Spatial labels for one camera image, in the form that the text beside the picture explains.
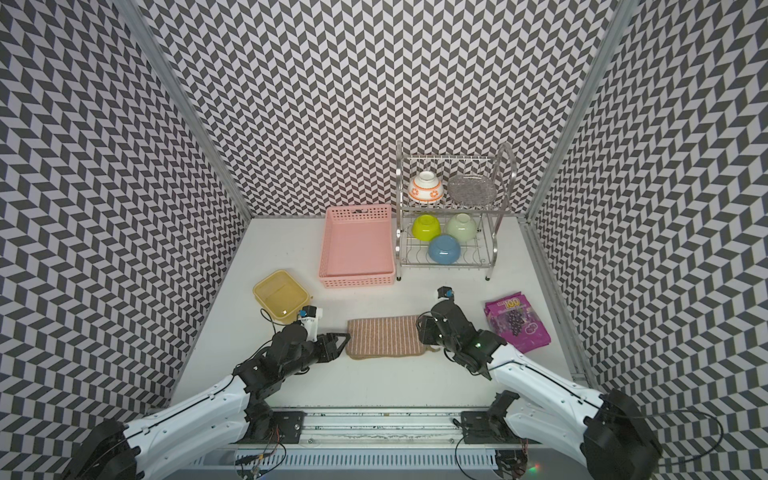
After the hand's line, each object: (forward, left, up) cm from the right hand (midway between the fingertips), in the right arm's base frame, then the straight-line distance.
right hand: (422, 329), depth 82 cm
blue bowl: (+28, -9, 0) cm, 30 cm away
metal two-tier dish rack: (+28, -7, +20) cm, 35 cm away
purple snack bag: (+4, -27, -3) cm, 28 cm away
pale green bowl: (+38, -16, +1) cm, 41 cm away
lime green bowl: (+38, -3, +1) cm, 38 cm away
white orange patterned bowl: (+32, -2, +24) cm, 40 cm away
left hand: (-2, +22, -2) cm, 22 cm away
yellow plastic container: (+14, +46, -6) cm, 48 cm away
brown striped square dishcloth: (-3, +10, +2) cm, 11 cm away
